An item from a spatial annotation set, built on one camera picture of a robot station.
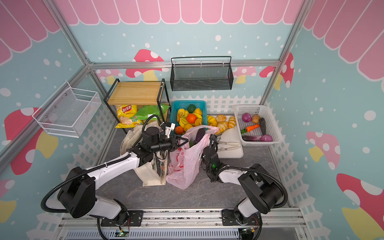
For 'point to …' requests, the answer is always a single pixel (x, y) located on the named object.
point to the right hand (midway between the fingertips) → (194, 141)
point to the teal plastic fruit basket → (199, 123)
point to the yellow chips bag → (124, 113)
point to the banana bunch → (181, 116)
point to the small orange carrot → (249, 128)
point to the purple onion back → (246, 117)
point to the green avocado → (191, 108)
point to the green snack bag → (154, 110)
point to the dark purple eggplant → (200, 134)
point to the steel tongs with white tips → (233, 143)
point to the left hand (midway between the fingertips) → (188, 143)
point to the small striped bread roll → (232, 123)
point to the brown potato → (256, 118)
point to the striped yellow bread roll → (211, 121)
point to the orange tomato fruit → (191, 118)
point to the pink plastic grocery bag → (184, 168)
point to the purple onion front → (266, 138)
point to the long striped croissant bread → (223, 126)
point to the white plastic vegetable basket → (268, 125)
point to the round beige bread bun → (221, 118)
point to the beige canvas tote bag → (154, 172)
